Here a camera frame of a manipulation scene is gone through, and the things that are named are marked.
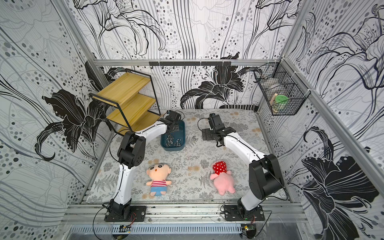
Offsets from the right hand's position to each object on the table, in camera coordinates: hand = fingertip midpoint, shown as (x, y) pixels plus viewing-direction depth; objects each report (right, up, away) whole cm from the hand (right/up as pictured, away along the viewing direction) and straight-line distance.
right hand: (212, 130), depth 91 cm
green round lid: (+36, +18, -11) cm, 42 cm away
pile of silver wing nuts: (-28, -8, +8) cm, 30 cm away
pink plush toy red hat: (+4, -26, -14) cm, 30 cm away
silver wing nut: (-12, -5, +11) cm, 17 cm away
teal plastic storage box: (-26, -8, +9) cm, 28 cm away
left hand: (-26, +1, +14) cm, 30 cm away
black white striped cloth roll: (+37, +17, +28) cm, 49 cm away
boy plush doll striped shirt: (-31, -22, -12) cm, 40 cm away
